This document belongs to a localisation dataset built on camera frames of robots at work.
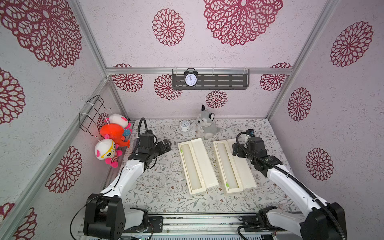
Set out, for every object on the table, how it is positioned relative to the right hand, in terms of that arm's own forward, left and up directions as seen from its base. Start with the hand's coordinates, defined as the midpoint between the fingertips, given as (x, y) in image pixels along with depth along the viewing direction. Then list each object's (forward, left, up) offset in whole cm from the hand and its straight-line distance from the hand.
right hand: (240, 143), depth 83 cm
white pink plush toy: (+17, +74, +1) cm, 75 cm away
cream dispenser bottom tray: (-15, +6, -12) cm, 19 cm away
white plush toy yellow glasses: (-7, +73, +3) cm, 73 cm away
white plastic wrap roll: (-10, +28, -10) cm, 31 cm away
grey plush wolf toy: (+17, +18, -5) cm, 26 cm away
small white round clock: (+26, +34, -15) cm, 45 cm away
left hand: (-1, +42, -2) cm, 42 cm away
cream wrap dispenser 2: (-17, -4, -11) cm, 20 cm away
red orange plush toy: (+5, +72, +3) cm, 72 cm away
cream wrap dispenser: (-11, +19, -10) cm, 24 cm away
